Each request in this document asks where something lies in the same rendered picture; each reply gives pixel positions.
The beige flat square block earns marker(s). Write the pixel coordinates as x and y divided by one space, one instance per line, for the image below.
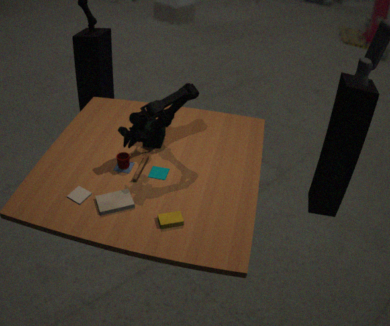
114 201

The yellow rectangular block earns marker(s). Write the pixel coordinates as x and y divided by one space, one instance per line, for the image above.
169 220

